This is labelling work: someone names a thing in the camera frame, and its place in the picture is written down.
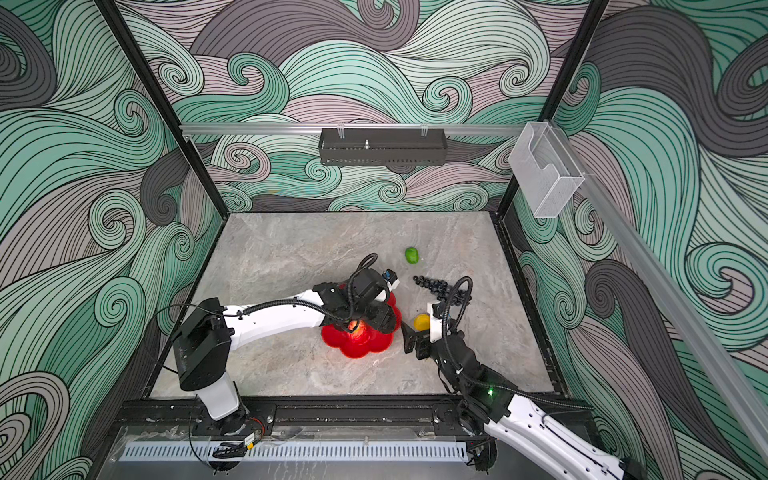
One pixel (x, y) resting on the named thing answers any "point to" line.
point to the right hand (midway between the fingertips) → (418, 321)
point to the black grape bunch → (443, 290)
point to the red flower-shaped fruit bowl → (373, 341)
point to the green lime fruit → (412, 255)
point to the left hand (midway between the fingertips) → (390, 310)
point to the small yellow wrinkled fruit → (422, 322)
